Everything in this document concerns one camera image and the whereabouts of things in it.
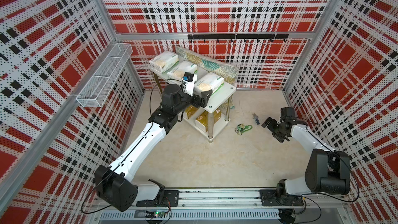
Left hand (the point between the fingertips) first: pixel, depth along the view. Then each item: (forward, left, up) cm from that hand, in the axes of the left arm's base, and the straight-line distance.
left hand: (205, 88), depth 71 cm
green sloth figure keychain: (-1, -22, -36) cm, 43 cm away
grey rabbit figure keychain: (+8, -33, -36) cm, 50 cm away
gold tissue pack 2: (-4, +3, -23) cm, 23 cm away
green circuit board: (-46, +22, -35) cm, 61 cm away
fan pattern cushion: (+21, +1, -2) cm, 21 cm away
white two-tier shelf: (-10, -3, -15) cm, 18 cm away
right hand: (-5, -37, -29) cm, 47 cm away
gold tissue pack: (+5, +10, -24) cm, 27 cm away
